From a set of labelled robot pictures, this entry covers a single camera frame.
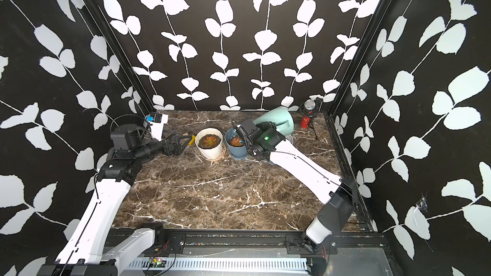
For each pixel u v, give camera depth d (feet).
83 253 1.24
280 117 2.54
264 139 1.68
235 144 3.12
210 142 3.13
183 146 2.15
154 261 2.30
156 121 1.95
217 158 3.18
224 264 2.30
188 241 2.46
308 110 3.04
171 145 2.04
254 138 1.81
